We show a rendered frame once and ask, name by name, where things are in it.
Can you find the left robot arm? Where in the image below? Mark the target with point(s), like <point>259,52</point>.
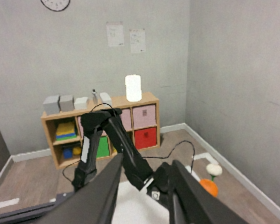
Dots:
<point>137,169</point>

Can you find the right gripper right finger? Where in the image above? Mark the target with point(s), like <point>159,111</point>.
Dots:
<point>187,197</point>

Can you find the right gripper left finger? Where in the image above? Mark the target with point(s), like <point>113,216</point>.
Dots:
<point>95,203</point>

